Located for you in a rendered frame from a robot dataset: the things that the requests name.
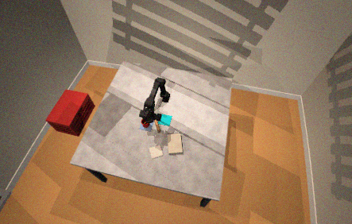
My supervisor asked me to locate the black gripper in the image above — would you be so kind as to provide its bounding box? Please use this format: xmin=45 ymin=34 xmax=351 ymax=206
xmin=139 ymin=110 xmax=162 ymax=121

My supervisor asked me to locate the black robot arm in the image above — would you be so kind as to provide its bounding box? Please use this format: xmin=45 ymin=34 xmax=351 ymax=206
xmin=142 ymin=77 xmax=170 ymax=123

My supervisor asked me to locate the red cup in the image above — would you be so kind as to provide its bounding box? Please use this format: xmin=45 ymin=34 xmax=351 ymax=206
xmin=141 ymin=119 xmax=149 ymax=128

